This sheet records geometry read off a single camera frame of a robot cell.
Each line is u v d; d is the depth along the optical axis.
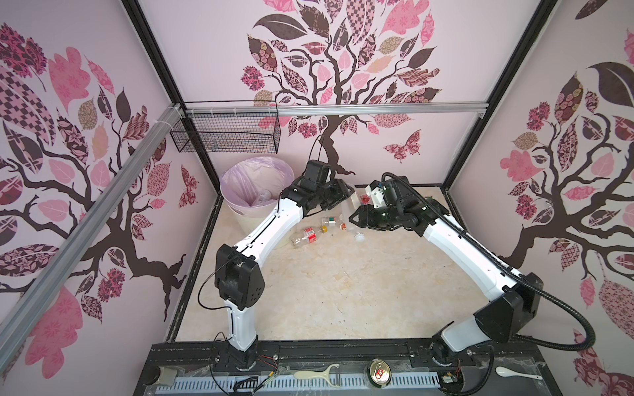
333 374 0.71
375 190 0.70
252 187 0.98
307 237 0.97
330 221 1.03
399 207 0.57
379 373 0.62
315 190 0.63
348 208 0.82
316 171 0.63
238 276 0.47
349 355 0.75
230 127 0.95
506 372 0.71
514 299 0.40
